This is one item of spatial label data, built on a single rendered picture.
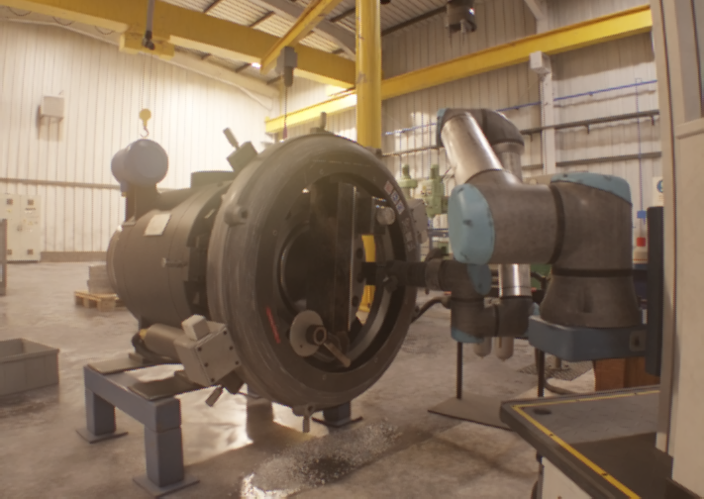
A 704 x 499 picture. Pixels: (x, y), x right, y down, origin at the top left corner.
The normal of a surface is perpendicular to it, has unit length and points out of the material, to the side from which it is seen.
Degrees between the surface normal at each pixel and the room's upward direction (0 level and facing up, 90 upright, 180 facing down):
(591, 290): 70
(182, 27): 90
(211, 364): 90
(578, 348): 90
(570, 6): 90
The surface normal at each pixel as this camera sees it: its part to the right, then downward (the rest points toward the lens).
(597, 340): 0.11, -0.01
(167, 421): 0.76, -0.01
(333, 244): -0.65, -0.07
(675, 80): -0.99, 0.00
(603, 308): -0.25, -0.36
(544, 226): -0.07, 0.08
